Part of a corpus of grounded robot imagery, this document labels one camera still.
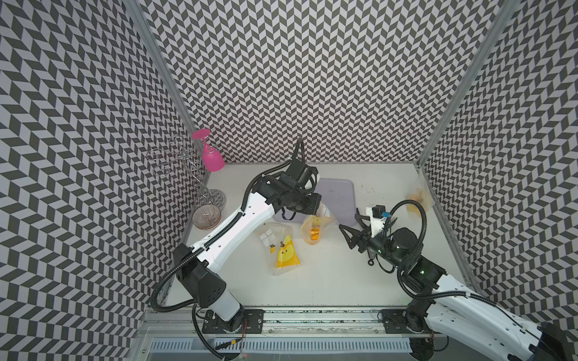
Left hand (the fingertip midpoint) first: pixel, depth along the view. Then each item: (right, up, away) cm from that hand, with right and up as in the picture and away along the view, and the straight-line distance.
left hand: (315, 209), depth 73 cm
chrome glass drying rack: (-60, +21, +30) cm, 70 cm away
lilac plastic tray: (+13, +3, +32) cm, 35 cm away
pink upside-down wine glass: (-42, +18, +21) cm, 51 cm away
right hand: (+11, -5, 0) cm, 12 cm away
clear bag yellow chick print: (-14, -13, +13) cm, 23 cm away
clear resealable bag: (+46, +5, +20) cm, 50 cm away
